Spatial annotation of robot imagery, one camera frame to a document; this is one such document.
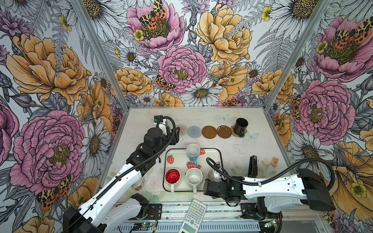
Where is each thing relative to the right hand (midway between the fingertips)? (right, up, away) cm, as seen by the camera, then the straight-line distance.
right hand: (217, 193), depth 76 cm
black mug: (+20, +35, +24) cm, 47 cm away
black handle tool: (+22, +10, +9) cm, 26 cm away
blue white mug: (-12, +18, +15) cm, 27 cm away
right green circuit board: (+25, -13, -4) cm, 28 cm away
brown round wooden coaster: (+10, +29, +30) cm, 43 cm away
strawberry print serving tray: (-18, +9, +4) cm, 21 cm away
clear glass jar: (-40, +4, +2) cm, 41 cm away
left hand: (-22, +31, -1) cm, 38 cm away
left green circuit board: (-35, -13, -5) cm, 37 cm away
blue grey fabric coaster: (-11, +29, +30) cm, 44 cm away
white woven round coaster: (-19, +31, +32) cm, 48 cm away
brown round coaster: (0, +29, +30) cm, 41 cm away
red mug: (-24, +5, +7) cm, 26 cm away
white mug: (-12, +5, +8) cm, 15 cm away
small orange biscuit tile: (+38, +12, +15) cm, 42 cm away
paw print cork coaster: (+18, +27, +28) cm, 43 cm away
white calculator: (-12, -11, -5) cm, 17 cm away
